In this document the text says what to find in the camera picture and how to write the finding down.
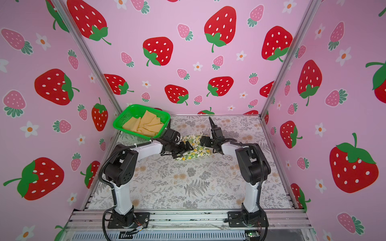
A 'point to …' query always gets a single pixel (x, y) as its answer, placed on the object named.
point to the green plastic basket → (135, 111)
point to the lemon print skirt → (194, 141)
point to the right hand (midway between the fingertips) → (202, 141)
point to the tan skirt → (148, 124)
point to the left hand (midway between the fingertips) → (190, 151)
